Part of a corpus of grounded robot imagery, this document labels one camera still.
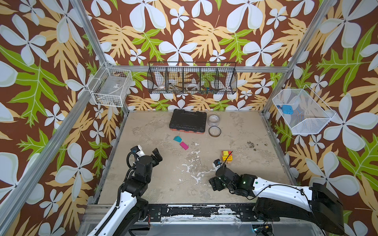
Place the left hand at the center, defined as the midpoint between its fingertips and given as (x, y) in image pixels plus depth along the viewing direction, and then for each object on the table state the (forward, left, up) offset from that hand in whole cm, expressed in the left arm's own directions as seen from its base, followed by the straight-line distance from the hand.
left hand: (150, 151), depth 81 cm
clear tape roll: (+35, -41, -13) cm, 56 cm away
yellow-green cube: (+6, -46, -13) cm, 48 cm away
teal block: (+18, -14, -14) cm, 27 cm away
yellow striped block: (+1, -47, -10) cm, 48 cm away
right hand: (-12, -35, -11) cm, 39 cm away
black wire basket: (+47, -23, +16) cm, 55 cm away
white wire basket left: (+33, +26, +19) cm, 45 cm away
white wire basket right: (+18, -87, +14) cm, 90 cm away
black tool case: (+31, -21, -11) cm, 39 cm away
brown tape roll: (+25, -41, -14) cm, 50 cm away
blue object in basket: (+22, -80, +12) cm, 84 cm away
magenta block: (+13, -18, -15) cm, 27 cm away
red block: (+4, -47, -9) cm, 48 cm away
